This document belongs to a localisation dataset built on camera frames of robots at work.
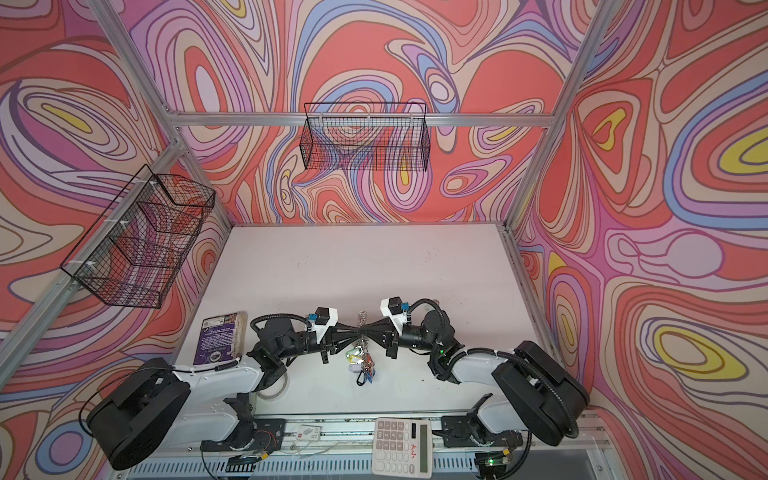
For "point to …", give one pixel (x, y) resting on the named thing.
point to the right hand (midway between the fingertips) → (365, 337)
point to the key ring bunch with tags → (361, 361)
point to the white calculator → (402, 447)
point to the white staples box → (309, 432)
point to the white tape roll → (275, 391)
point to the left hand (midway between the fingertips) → (362, 338)
